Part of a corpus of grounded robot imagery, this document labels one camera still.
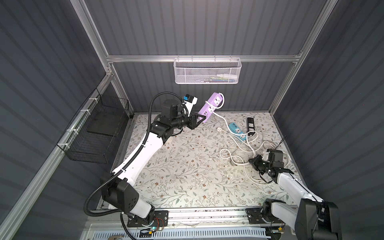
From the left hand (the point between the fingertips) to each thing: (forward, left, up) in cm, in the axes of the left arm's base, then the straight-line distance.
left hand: (205, 117), depth 70 cm
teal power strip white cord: (+17, -24, -32) cm, 43 cm away
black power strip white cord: (+21, -36, -32) cm, 53 cm away
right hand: (-7, -29, -30) cm, 42 cm away
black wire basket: (-5, +57, -8) cm, 57 cm away
